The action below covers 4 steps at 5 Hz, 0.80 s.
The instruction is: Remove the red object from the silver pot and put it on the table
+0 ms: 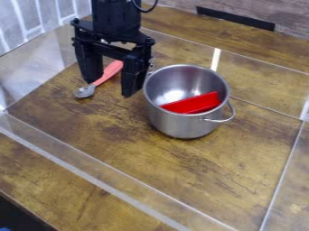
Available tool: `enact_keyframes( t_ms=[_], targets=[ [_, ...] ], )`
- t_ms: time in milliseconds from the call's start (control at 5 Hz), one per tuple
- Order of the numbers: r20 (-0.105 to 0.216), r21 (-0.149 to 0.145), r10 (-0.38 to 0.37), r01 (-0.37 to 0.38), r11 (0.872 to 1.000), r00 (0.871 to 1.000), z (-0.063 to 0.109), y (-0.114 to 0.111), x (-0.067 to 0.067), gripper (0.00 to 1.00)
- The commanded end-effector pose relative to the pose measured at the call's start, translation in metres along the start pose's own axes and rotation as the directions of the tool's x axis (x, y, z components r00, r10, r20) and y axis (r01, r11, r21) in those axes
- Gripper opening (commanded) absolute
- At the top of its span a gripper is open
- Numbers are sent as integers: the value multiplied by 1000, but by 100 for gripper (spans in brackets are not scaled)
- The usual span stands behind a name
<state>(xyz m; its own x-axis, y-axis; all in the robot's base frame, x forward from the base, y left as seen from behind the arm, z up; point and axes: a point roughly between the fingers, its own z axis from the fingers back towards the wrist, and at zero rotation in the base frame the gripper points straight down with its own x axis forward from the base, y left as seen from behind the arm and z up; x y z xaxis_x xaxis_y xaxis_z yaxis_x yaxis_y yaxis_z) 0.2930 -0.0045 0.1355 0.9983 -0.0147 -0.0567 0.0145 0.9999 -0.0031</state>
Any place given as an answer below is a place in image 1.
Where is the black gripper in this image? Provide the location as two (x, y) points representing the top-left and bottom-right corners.
(70, 0), (155, 97)

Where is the silver metal pot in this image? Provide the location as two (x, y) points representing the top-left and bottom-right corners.
(143, 64), (236, 139)

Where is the red plastic block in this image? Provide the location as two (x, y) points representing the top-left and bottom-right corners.
(161, 91), (221, 114)

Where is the spoon with red handle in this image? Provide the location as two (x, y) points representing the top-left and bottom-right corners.
(74, 60), (123, 98)

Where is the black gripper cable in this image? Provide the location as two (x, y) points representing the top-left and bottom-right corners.
(131, 0), (159, 14)

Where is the black wall strip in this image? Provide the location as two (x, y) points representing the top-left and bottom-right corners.
(196, 6), (276, 32)

